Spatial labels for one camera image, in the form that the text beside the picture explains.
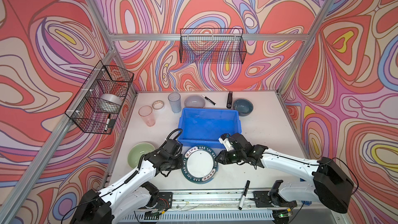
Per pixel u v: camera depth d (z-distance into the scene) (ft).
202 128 3.26
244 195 2.45
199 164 2.63
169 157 2.06
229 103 3.55
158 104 3.67
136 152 2.80
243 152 2.06
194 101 3.64
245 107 3.50
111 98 2.41
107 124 2.36
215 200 2.47
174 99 3.23
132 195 1.87
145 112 2.98
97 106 2.40
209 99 3.77
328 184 1.35
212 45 3.15
